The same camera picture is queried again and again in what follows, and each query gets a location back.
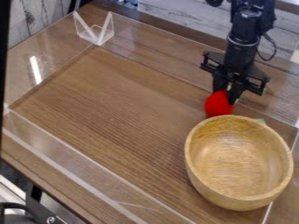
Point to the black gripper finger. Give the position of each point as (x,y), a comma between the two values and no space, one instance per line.
(235,92)
(219,82)

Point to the clear acrylic tray wall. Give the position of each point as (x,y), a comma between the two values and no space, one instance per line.
(84,185)

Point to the black metal stand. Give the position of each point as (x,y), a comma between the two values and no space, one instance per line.
(25,210)

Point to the clear acrylic corner bracket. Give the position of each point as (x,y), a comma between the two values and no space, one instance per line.
(95,34)

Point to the brown wooden bowl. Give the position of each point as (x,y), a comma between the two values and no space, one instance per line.
(237,161)

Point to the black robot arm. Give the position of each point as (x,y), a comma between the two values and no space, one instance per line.
(232,68)

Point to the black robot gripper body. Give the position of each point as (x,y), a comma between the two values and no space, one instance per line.
(252,77)

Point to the green block behind bowl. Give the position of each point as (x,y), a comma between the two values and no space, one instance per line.
(261,121)

